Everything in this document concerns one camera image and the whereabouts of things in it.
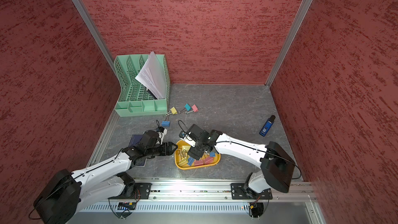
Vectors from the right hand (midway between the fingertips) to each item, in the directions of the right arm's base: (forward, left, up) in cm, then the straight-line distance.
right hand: (197, 147), depth 82 cm
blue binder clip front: (-2, -9, -6) cm, 11 cm away
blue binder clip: (-6, +4, -4) cm, 8 cm away
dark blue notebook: (-11, +23, +16) cm, 30 cm away
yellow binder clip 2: (+28, +17, -5) cm, 33 cm away
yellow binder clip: (-6, +7, -4) cm, 10 cm away
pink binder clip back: (-7, -1, -5) cm, 8 cm away
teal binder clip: (+32, +7, -6) cm, 33 cm away
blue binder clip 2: (+19, +21, -5) cm, 29 cm away
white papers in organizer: (+40, +27, +17) cm, 52 cm away
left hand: (0, +14, -3) cm, 15 cm away
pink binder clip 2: (+31, +2, -6) cm, 31 cm away
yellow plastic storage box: (-2, +11, -6) cm, 12 cm away
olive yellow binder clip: (+2, +7, -6) cm, 9 cm away
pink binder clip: (-5, -6, -5) cm, 9 cm away
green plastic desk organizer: (+39, +46, -4) cm, 61 cm away
